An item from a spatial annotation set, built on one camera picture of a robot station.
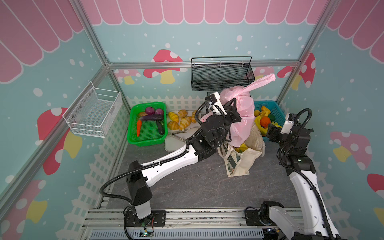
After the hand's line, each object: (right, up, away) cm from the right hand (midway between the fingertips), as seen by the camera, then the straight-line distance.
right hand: (276, 124), depth 72 cm
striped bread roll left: (-57, +7, +46) cm, 74 cm away
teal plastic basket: (+22, +13, +42) cm, 49 cm away
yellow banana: (+2, +3, +28) cm, 29 cm away
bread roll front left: (-56, +1, +37) cm, 67 cm away
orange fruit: (+9, +3, +30) cm, 32 cm away
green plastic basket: (-76, +2, +41) cm, 87 cm away
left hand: (-22, +9, -12) cm, 27 cm away
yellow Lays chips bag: (-13, -13, +13) cm, 23 cm away
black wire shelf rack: (-31, +22, +27) cm, 47 cm away
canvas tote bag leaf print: (-18, -20, +5) cm, 27 cm away
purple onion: (-74, +12, +40) cm, 85 cm away
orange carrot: (-82, +1, +39) cm, 91 cm away
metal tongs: (-56, -6, +33) cm, 65 cm away
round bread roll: (-50, +10, +44) cm, 67 cm away
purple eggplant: (-71, +7, +40) cm, 81 cm away
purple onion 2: (-67, +11, +42) cm, 81 cm away
